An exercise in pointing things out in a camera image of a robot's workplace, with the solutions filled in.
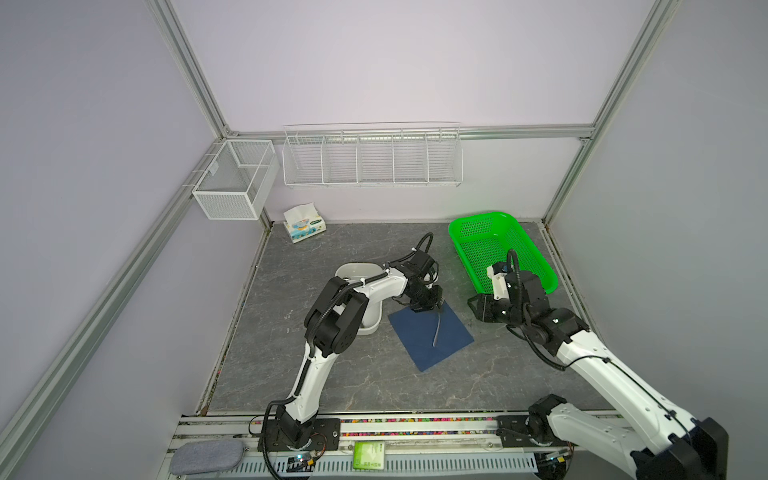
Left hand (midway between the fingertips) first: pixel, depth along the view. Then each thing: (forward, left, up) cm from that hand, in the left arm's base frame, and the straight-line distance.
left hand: (445, 312), depth 91 cm
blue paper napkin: (-5, +9, -2) cm, 10 cm away
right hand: (-4, -6, +13) cm, 15 cm away
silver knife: (-4, +3, -3) cm, 6 cm away
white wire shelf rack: (+52, +21, +23) cm, 60 cm away
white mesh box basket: (+47, +69, +17) cm, 85 cm away
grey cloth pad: (-33, +64, 0) cm, 72 cm away
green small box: (-35, +24, -1) cm, 42 cm away
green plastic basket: (+28, -19, +1) cm, 34 cm away
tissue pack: (+41, +49, +1) cm, 64 cm away
